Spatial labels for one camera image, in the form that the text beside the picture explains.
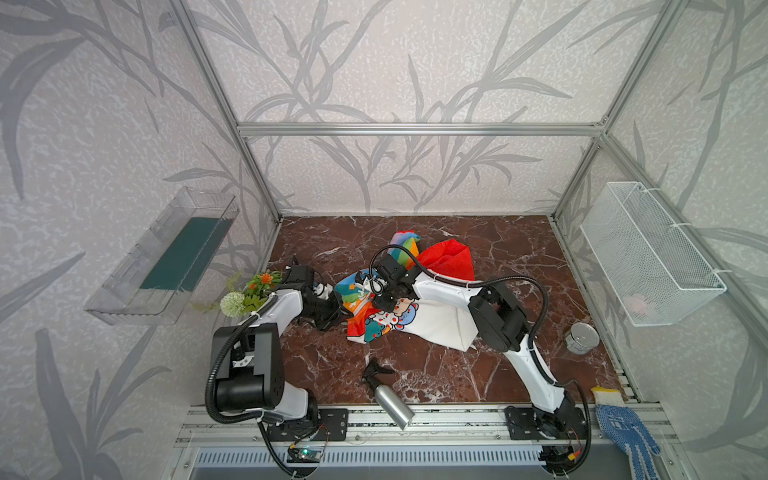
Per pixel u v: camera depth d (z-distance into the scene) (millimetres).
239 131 937
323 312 782
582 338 825
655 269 616
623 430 722
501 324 562
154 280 644
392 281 776
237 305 755
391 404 739
